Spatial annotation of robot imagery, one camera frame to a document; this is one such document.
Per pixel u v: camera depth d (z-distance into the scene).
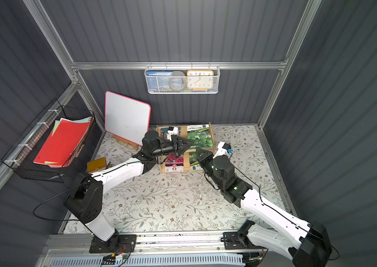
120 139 1.08
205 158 0.62
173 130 0.77
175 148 0.70
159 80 0.85
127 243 0.73
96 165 1.00
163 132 0.78
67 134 0.74
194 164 0.96
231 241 0.73
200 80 0.89
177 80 0.91
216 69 0.89
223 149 0.66
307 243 0.39
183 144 0.72
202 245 0.74
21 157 0.61
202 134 0.79
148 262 0.77
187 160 0.99
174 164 0.97
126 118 0.98
